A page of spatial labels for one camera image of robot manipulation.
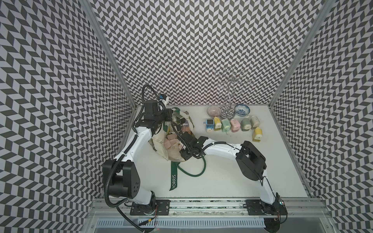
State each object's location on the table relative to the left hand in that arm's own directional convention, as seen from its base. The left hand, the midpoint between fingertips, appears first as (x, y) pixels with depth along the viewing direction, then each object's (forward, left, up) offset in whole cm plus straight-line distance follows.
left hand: (172, 111), depth 85 cm
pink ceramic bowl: (+19, -28, -21) cm, 40 cm away
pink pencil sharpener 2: (-9, +2, -18) cm, 20 cm away
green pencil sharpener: (+3, -49, -17) cm, 52 cm away
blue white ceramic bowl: (+19, -50, -20) cm, 57 cm away
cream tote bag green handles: (-4, -2, -9) cm, 10 cm away
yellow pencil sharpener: (-6, -54, -17) cm, 57 cm away
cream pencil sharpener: (+4, -55, -16) cm, 57 cm away
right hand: (-17, -8, -21) cm, 28 cm away
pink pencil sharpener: (+2, -41, -17) cm, 45 cm away
